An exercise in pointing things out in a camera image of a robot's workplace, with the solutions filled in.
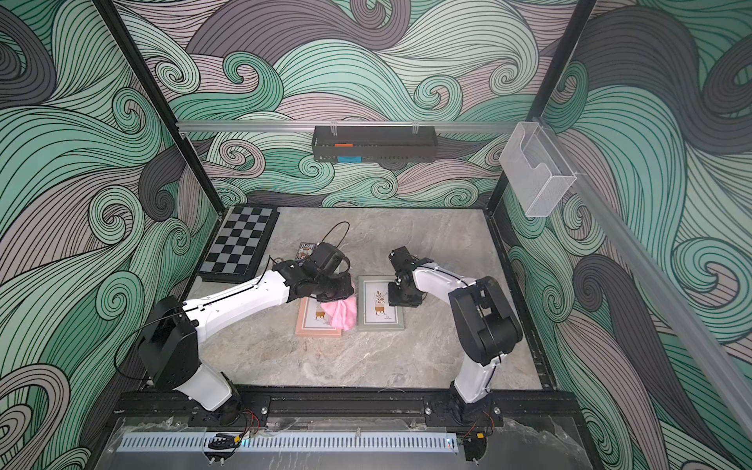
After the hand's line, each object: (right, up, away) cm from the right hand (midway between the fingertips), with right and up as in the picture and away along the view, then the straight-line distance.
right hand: (401, 302), depth 93 cm
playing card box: (-35, +16, +13) cm, 40 cm away
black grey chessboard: (-58, +17, +11) cm, 61 cm away
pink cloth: (-18, +1, -16) cm, 24 cm away
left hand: (-14, +7, -12) cm, 20 cm away
